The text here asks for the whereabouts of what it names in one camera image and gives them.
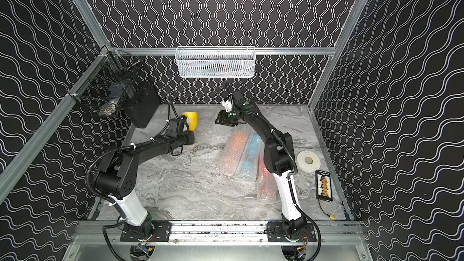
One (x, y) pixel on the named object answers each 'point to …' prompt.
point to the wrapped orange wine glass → (232, 152)
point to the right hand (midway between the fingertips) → (219, 121)
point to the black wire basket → (104, 89)
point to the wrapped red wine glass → (266, 184)
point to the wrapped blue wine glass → (248, 167)
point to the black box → (142, 103)
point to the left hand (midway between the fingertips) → (192, 132)
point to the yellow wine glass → (192, 118)
